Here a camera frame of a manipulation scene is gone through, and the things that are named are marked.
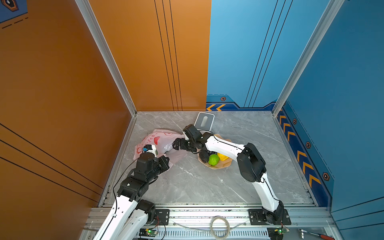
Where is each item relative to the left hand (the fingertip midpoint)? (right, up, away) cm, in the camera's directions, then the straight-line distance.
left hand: (170, 156), depth 76 cm
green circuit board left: (-11, -35, -5) cm, 37 cm away
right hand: (+2, +3, +15) cm, 15 cm away
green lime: (+23, -4, +11) cm, 26 cm away
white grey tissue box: (+19, +19, +34) cm, 43 cm away
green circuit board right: (+51, -35, -6) cm, 62 cm away
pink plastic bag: (-9, +8, +10) cm, 16 cm away
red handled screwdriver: (+70, -35, -8) cm, 79 cm away
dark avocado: (+18, -2, +11) cm, 21 cm away
